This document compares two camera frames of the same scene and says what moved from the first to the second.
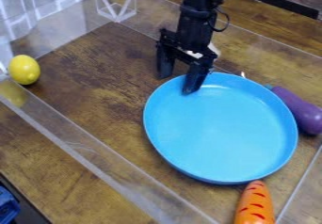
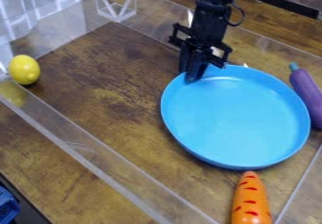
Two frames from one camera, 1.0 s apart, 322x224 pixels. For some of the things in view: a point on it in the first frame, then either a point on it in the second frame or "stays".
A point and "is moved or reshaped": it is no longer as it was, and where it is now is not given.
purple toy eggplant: x=309 y=114 → x=307 y=85
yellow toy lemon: x=25 y=69 stays
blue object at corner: x=10 y=206 stays
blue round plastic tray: x=229 y=134 is moved or reshaped
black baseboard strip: x=277 y=0 stays
